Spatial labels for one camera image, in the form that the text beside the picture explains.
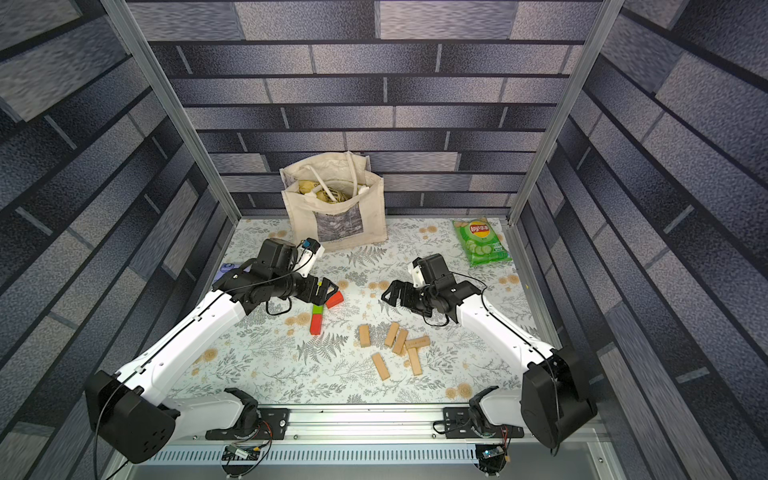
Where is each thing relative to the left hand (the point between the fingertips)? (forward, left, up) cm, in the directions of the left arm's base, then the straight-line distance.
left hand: (325, 281), depth 77 cm
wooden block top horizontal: (-8, -26, -20) cm, 34 cm away
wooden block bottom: (-15, -15, -21) cm, 30 cm away
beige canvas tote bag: (+28, +1, +4) cm, 29 cm away
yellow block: (-5, -1, +7) cm, 8 cm away
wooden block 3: (-8, -21, -20) cm, 30 cm away
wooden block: (-7, -10, -19) cm, 22 cm away
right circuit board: (-35, -44, -24) cm, 61 cm away
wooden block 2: (-5, -18, -21) cm, 28 cm away
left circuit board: (-36, +21, -22) cm, 47 cm away
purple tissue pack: (+14, +37, -15) cm, 42 cm away
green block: (+2, +6, -20) cm, 21 cm away
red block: (-3, +6, -20) cm, 21 cm away
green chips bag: (+25, -50, -14) cm, 58 cm away
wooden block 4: (-14, -25, -20) cm, 35 cm away
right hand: (-1, -18, -7) cm, 19 cm away
